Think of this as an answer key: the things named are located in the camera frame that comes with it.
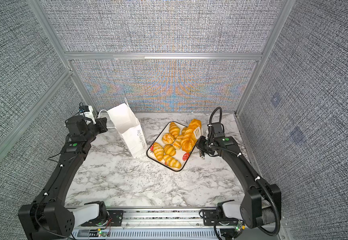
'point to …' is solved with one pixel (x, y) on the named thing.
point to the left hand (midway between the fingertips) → (106, 117)
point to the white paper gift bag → (129, 128)
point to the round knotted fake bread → (168, 138)
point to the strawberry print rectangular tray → (181, 156)
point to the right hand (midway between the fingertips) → (197, 144)
